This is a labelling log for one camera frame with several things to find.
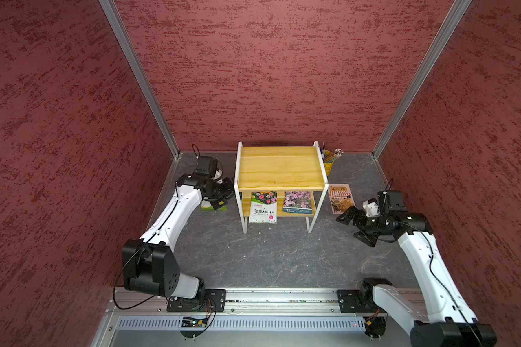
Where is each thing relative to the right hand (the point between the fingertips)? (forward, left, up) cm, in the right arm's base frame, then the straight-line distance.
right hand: (343, 230), depth 75 cm
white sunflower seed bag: (+10, +28, +1) cm, 30 cm away
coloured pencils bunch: (+38, -4, -3) cm, 39 cm away
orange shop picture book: (+24, -9, -17) cm, 31 cm away
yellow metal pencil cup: (+37, -3, -7) cm, 37 cm away
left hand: (+13, +39, +2) cm, 41 cm away
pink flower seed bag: (+12, +15, +1) cm, 19 cm away
